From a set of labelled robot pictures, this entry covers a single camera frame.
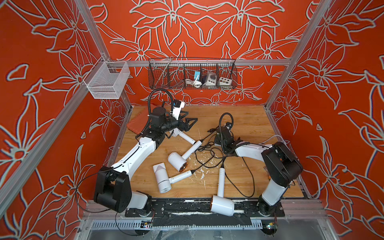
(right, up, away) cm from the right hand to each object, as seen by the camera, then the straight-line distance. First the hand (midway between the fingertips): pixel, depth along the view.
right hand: (214, 137), depth 96 cm
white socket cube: (+6, +34, -4) cm, 35 cm away
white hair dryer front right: (-2, -29, -26) cm, 39 cm away
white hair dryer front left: (-29, -22, -19) cm, 41 cm away
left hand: (-15, +14, -21) cm, 29 cm away
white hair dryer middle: (-23, -13, -12) cm, 29 cm away
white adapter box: (-2, +36, -5) cm, 37 cm away
